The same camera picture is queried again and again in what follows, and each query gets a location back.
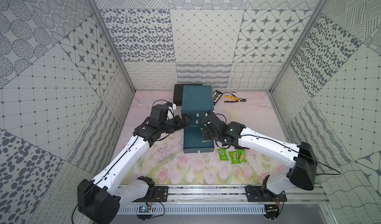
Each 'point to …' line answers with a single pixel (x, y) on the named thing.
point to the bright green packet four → (222, 154)
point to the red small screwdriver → (233, 92)
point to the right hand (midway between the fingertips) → (206, 133)
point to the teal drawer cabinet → (197, 101)
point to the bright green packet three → (206, 140)
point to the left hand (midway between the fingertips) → (187, 118)
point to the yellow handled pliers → (237, 100)
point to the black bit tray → (216, 95)
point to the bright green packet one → (234, 157)
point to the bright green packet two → (241, 155)
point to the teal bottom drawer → (193, 142)
